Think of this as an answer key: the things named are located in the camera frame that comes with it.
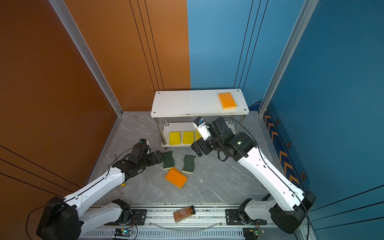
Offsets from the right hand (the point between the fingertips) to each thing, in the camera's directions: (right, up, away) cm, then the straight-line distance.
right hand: (199, 140), depth 69 cm
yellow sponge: (-15, -1, +26) cm, 30 cm away
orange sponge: (-12, -23, +15) cm, 30 cm away
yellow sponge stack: (-6, -1, +25) cm, 26 cm away
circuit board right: (+25, -44, +1) cm, 51 cm away
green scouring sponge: (-19, -14, +23) cm, 33 cm away
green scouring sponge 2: (-6, -16, +23) cm, 29 cm away
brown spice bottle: (-7, -35, +2) cm, 36 cm away
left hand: (-24, -10, +17) cm, 31 cm away
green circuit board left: (-36, -44, +2) cm, 57 cm away
